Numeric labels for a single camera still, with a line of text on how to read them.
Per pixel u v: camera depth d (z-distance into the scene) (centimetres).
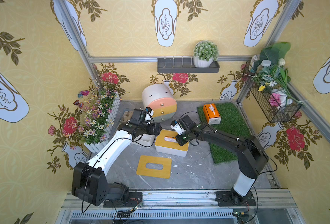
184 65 93
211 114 101
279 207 74
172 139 88
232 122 106
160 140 88
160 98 90
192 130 66
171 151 86
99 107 93
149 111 75
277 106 69
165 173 84
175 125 80
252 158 46
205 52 73
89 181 41
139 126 63
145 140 87
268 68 78
